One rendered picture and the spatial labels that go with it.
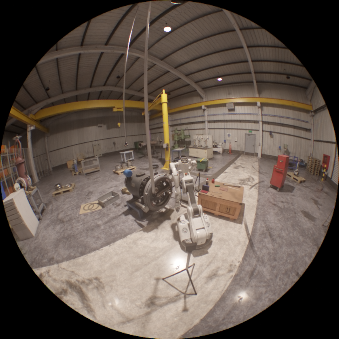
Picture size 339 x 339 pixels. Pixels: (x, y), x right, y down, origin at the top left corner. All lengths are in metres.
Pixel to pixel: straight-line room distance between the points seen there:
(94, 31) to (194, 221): 8.73
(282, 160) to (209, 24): 7.61
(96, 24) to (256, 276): 9.55
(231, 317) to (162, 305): 0.85
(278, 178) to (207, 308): 4.07
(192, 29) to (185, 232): 8.86
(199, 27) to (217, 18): 1.32
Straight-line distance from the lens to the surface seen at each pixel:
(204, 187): 2.51
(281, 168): 4.34
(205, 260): 1.84
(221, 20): 8.03
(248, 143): 11.78
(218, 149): 11.08
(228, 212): 2.44
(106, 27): 7.79
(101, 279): 1.98
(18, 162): 4.68
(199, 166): 5.17
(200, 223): 1.69
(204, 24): 8.06
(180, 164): 1.90
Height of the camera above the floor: 1.66
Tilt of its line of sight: 17 degrees down
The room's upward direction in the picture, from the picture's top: 3 degrees counter-clockwise
